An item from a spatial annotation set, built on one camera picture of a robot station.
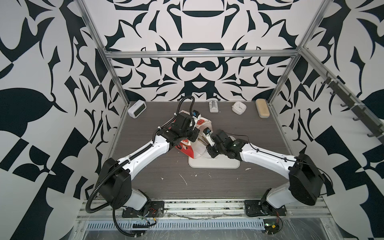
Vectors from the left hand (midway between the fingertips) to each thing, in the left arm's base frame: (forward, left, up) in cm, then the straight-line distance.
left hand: (198, 126), depth 81 cm
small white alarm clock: (+29, -33, -18) cm, 48 cm away
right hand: (-6, -6, -10) cm, 13 cm away
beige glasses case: (+27, -50, -17) cm, 59 cm away
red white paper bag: (-4, +2, -17) cm, 17 cm away
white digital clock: (+26, +41, -14) cm, 51 cm away
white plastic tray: (-13, -11, -18) cm, 24 cm away
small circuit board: (-43, -33, -21) cm, 58 cm away
